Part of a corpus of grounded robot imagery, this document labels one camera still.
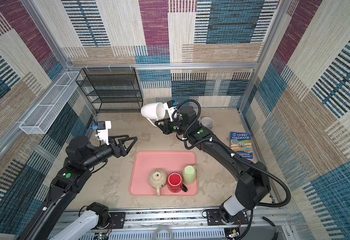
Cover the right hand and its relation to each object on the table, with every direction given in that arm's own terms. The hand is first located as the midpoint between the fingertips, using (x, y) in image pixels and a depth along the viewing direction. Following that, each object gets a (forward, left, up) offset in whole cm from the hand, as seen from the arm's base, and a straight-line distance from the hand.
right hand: (156, 125), depth 73 cm
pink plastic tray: (-5, +12, -30) cm, 32 cm away
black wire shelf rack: (+44, +36, -12) cm, 59 cm away
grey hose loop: (-39, 0, -27) cm, 48 cm away
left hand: (-9, +9, +5) cm, 14 cm away
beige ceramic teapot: (-18, +1, -21) cm, 28 cm away
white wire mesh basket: (+2, +54, +4) cm, 54 cm away
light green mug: (-17, -15, -20) cm, 30 cm away
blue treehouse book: (+6, -51, -29) cm, 59 cm away
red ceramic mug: (-20, -8, -23) cm, 31 cm away
